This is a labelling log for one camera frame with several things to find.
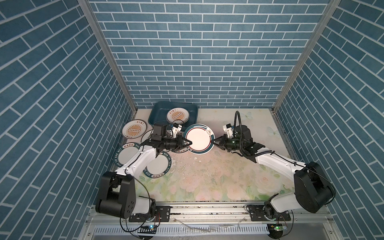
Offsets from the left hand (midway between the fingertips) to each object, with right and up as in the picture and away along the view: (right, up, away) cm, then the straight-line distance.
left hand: (191, 143), depth 80 cm
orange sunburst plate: (-12, +17, +36) cm, 41 cm away
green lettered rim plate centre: (-20, -15, +9) cm, 27 cm away
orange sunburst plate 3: (-5, -3, -3) cm, 7 cm away
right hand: (+10, +2, +1) cm, 10 cm away
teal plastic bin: (-29, +21, +39) cm, 53 cm away
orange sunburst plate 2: (-43, +7, +28) cm, 52 cm away
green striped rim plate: (+5, +4, +5) cm, 8 cm away
